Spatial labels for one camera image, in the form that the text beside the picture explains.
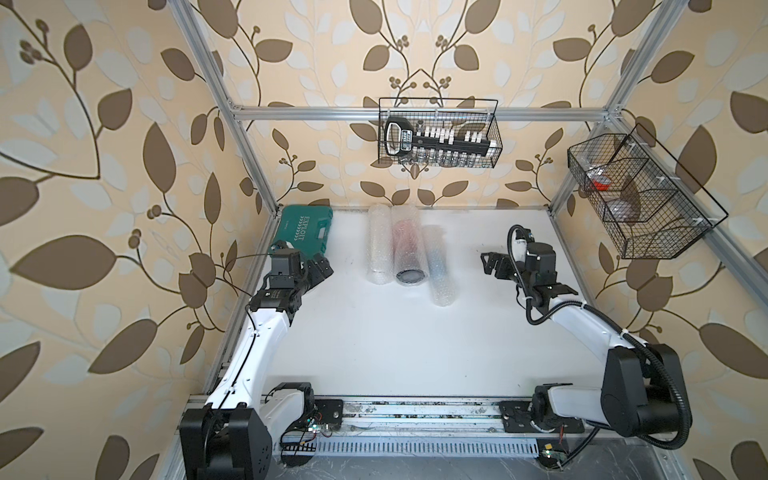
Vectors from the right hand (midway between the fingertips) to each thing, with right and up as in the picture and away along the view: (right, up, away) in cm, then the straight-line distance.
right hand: (496, 256), depth 89 cm
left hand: (-54, -2, -7) cm, 54 cm away
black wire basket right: (+34, +16, -13) cm, 40 cm away
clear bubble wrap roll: (-36, +3, +12) cm, 38 cm away
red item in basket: (+25, +22, -8) cm, 34 cm away
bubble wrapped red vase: (-26, 0, +5) cm, 26 cm away
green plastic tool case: (-63, +9, +19) cm, 67 cm away
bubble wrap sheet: (-16, -6, +5) cm, 18 cm away
